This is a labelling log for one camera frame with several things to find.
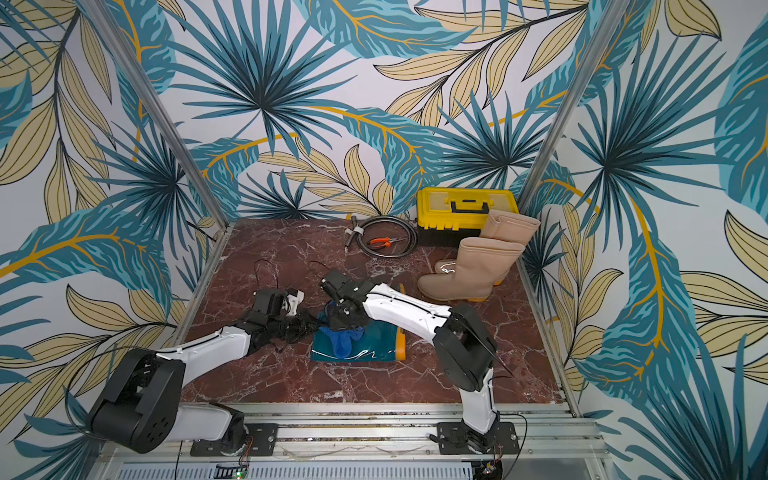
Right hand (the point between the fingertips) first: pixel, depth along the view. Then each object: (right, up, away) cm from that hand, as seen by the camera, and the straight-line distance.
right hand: (336, 323), depth 85 cm
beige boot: (+41, +16, +1) cm, 44 cm away
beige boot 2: (+48, +28, +2) cm, 56 cm away
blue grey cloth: (+2, -3, -5) cm, 6 cm away
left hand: (-4, -1, +2) cm, 4 cm away
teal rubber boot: (+13, -6, +1) cm, 14 cm away
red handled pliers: (+13, +24, +29) cm, 40 cm away
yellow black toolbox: (+34, +33, +17) cm, 51 cm away
